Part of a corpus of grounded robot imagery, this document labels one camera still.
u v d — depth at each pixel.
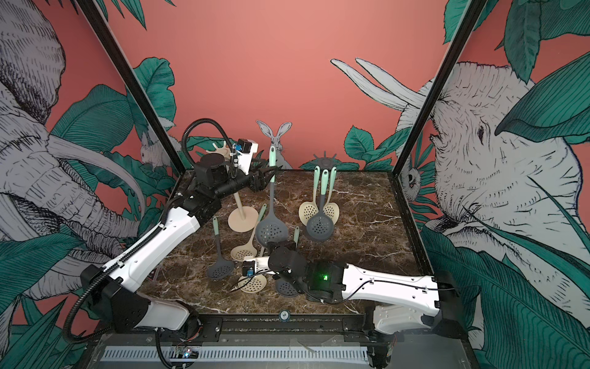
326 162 0.69
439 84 0.86
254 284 0.82
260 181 0.63
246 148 0.58
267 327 0.76
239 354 0.70
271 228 0.70
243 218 1.01
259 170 0.62
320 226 0.85
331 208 0.88
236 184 0.60
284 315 0.78
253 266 0.55
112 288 0.39
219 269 0.86
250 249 0.92
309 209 0.89
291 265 0.46
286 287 0.82
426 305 0.41
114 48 0.77
